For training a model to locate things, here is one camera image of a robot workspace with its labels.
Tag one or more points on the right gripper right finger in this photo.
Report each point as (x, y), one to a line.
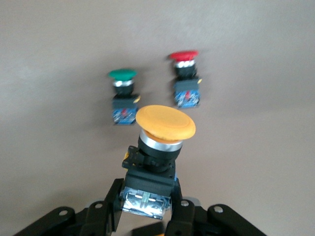
(187, 218)

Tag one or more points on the red mushroom push button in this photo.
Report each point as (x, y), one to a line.
(185, 78)

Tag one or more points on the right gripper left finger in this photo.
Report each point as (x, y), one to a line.
(103, 216)

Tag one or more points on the green mushroom push button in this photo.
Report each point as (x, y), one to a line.
(123, 98)

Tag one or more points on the yellow mushroom push button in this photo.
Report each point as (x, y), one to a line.
(165, 123)

